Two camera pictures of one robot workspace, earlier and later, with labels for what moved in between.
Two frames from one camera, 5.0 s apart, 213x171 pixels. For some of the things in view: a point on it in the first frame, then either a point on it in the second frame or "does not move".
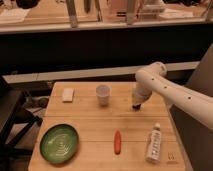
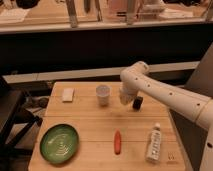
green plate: (59, 143) does not move
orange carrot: (117, 142) does not move
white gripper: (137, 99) to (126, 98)
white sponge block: (68, 94) does not move
